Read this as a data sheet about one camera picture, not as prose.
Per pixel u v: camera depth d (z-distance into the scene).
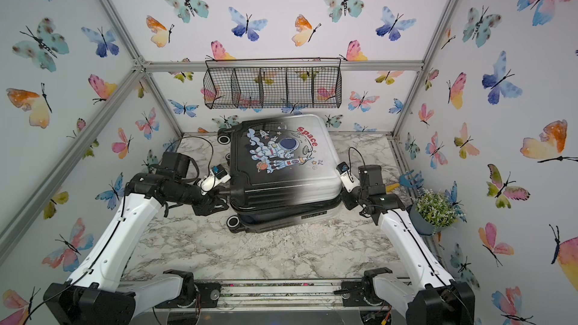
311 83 0.98
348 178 0.70
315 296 0.75
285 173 0.75
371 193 0.60
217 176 0.64
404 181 1.05
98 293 0.37
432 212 0.76
